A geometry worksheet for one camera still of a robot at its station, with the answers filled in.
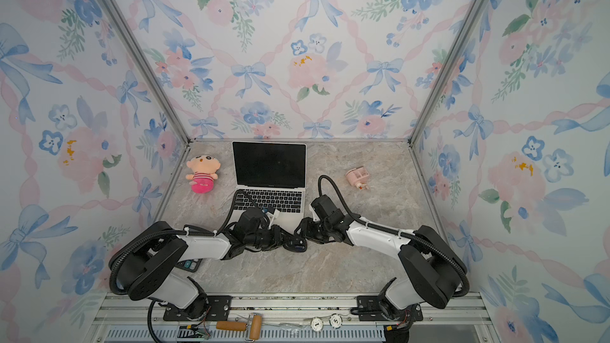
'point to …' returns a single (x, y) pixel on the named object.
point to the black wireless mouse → (293, 244)
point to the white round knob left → (317, 324)
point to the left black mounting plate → (218, 309)
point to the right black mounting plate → (369, 310)
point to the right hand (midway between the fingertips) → (299, 233)
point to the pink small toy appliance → (357, 177)
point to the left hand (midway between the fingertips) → (295, 239)
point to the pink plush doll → (205, 168)
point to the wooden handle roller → (254, 321)
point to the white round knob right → (336, 321)
